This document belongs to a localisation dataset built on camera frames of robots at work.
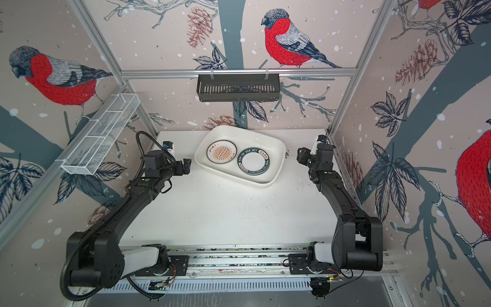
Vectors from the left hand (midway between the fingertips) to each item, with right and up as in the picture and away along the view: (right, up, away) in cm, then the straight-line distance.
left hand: (179, 159), depth 85 cm
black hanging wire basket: (+25, +40, +21) cm, 52 cm away
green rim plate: (+34, -2, +20) cm, 39 cm away
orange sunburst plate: (+15, +3, +25) cm, 29 cm away
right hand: (+56, +3, +2) cm, 57 cm away
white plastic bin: (+46, +6, +25) cm, 53 cm away
